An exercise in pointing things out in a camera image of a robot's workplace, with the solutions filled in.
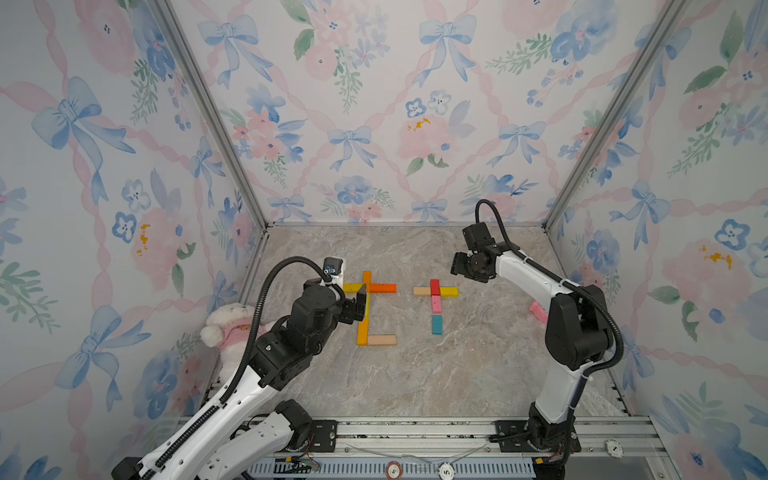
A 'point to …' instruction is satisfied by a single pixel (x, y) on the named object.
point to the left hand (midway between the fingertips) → (348, 281)
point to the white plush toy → (231, 328)
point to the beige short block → (422, 291)
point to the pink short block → (436, 304)
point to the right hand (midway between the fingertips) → (463, 268)
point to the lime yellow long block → (368, 305)
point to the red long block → (435, 287)
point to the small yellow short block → (449, 292)
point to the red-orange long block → (383, 288)
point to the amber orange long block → (367, 279)
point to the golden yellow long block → (363, 332)
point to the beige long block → (382, 340)
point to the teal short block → (437, 324)
